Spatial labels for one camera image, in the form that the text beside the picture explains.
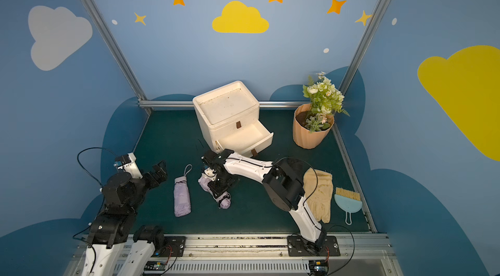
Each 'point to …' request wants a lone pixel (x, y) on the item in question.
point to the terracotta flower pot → (302, 135)
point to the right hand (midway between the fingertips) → (219, 191)
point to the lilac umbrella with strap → (181, 199)
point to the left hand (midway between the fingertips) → (153, 163)
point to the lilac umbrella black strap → (224, 200)
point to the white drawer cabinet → (229, 115)
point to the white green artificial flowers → (325, 101)
